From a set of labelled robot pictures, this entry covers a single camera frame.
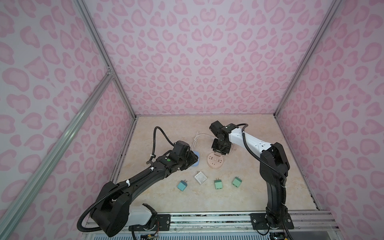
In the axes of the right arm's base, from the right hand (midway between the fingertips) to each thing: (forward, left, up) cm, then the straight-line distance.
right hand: (214, 151), depth 92 cm
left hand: (-9, +8, +5) cm, 13 cm away
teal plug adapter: (-19, +19, -5) cm, 27 cm away
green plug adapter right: (-16, -12, -6) cm, 21 cm away
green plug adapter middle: (-18, -2, -5) cm, 19 cm away
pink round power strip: (-4, 0, -5) cm, 6 cm away
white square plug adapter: (-15, +8, -4) cm, 17 cm away
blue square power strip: (-6, +11, -5) cm, 13 cm away
